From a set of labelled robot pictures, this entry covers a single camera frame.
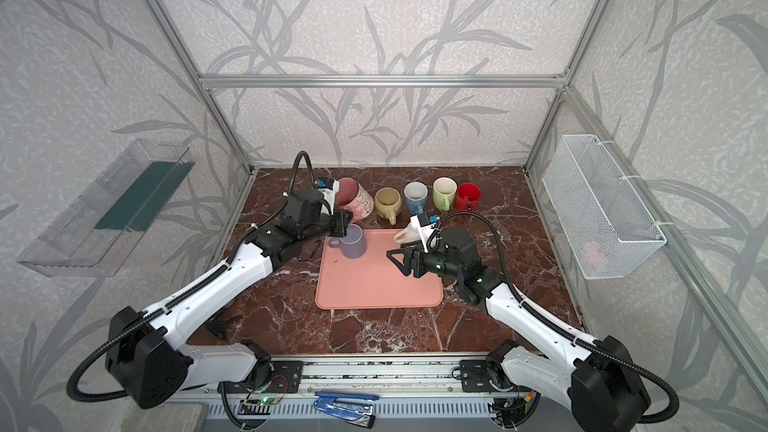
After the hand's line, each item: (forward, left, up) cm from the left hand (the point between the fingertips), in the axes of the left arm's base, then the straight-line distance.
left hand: (354, 205), depth 79 cm
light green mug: (+19, -28, -17) cm, 37 cm away
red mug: (+19, -37, -20) cm, 46 cm away
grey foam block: (-45, +39, -19) cm, 63 cm away
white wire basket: (-13, -55, +12) cm, 58 cm away
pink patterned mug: (0, 0, +3) cm, 3 cm away
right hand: (-10, -11, -3) cm, 15 cm away
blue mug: (+16, -18, -16) cm, 29 cm away
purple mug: (-3, +2, -16) cm, 17 cm away
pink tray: (-10, -4, -27) cm, 29 cm away
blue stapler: (-43, -2, -21) cm, 48 cm away
